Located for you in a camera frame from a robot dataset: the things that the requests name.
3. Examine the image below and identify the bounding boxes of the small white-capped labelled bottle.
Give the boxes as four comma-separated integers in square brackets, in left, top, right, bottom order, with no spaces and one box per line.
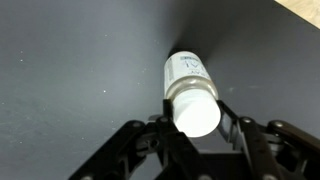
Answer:
[163,50,222,139]

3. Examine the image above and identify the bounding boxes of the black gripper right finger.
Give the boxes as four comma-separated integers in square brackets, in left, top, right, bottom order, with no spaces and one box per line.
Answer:
[216,99,320,180]

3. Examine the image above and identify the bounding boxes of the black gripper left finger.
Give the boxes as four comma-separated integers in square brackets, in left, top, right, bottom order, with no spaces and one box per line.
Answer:
[68,98,208,180]

